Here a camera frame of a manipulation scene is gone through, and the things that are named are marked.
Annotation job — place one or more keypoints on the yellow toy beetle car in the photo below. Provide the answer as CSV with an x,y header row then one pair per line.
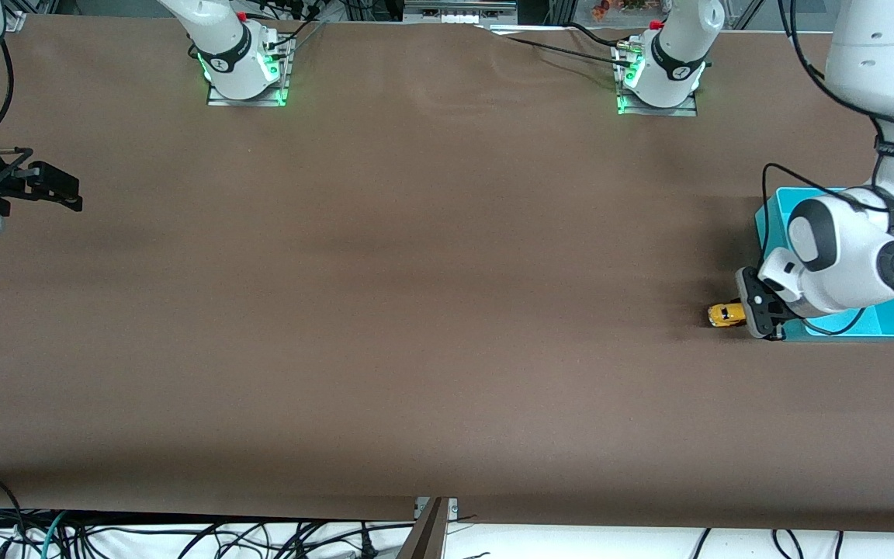
x,y
722,314

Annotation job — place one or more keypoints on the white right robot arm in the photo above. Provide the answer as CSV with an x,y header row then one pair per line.
x,y
230,54

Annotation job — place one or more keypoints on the brown table mat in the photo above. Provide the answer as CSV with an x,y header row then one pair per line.
x,y
447,310

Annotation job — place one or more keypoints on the orange background item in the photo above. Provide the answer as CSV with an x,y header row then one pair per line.
x,y
602,9

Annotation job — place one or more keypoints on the grey table leg beam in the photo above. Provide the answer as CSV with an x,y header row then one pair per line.
x,y
427,539

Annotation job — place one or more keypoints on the white power strip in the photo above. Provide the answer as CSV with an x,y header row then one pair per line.
x,y
459,17

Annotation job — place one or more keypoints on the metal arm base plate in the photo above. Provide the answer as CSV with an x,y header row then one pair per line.
x,y
680,111
218,99

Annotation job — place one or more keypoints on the small metal edge bracket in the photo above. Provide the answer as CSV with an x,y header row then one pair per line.
x,y
453,508

